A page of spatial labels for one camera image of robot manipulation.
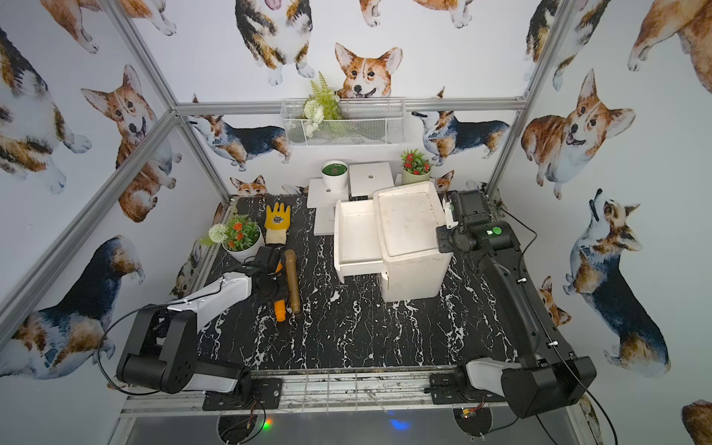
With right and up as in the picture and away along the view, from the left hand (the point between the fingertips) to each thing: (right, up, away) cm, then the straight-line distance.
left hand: (286, 288), depth 91 cm
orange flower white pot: (-14, +17, -1) cm, 22 cm away
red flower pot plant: (+43, +40, +3) cm, 59 cm away
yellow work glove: (-10, +21, +19) cm, 30 cm away
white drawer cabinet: (+39, +23, -9) cm, 46 cm away
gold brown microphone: (+3, -3, -1) cm, 5 cm away
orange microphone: (+1, -5, -7) cm, 9 cm away
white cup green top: (+15, +39, +6) cm, 42 cm away
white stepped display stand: (+26, +37, +5) cm, 45 cm away
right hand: (+48, +19, -16) cm, 54 cm away
